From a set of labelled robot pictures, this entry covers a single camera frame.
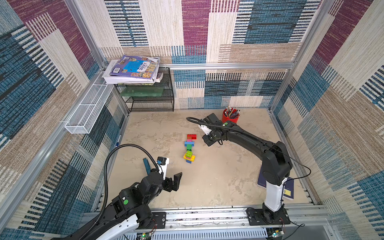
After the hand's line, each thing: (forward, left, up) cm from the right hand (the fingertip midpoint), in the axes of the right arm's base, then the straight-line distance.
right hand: (210, 140), depth 91 cm
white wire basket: (-2, +61, +24) cm, 66 cm away
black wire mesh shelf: (+38, +37, +2) cm, 53 cm away
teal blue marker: (-12, +38, -8) cm, 41 cm away
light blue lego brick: (+3, +13, -8) cm, 16 cm away
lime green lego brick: (-8, +13, -1) cm, 15 cm away
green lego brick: (+1, +13, -10) cm, 17 cm away
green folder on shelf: (+36, +46, +10) cm, 59 cm away
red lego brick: (+8, +11, -8) cm, 16 cm away
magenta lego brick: (+5, +13, -7) cm, 16 cm away
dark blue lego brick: (-10, +13, -8) cm, 19 cm away
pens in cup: (+20, -16, +2) cm, 26 cm away
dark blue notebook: (-26, -40, -9) cm, 49 cm away
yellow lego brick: (-9, +11, -5) cm, 15 cm away
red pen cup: (+14, -10, +3) cm, 18 cm away
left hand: (-22, +19, +6) cm, 30 cm away
